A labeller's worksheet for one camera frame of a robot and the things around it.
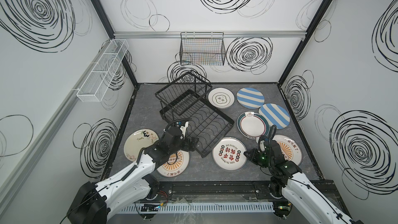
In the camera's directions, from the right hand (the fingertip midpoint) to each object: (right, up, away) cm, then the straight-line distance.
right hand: (243, 156), depth 82 cm
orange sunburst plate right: (+29, +1, +5) cm, 29 cm away
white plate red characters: (-8, 0, +3) cm, 8 cm away
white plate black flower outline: (-8, +31, +30) cm, 44 cm away
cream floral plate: (-60, +6, +8) cm, 61 cm away
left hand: (-28, +10, -1) cm, 30 cm away
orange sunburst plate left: (-36, -5, 0) cm, 36 cm away
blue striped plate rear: (+13, +31, +30) cm, 45 cm away
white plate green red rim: (+10, +13, +15) cm, 22 cm away
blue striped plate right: (+26, +20, +20) cm, 39 cm away
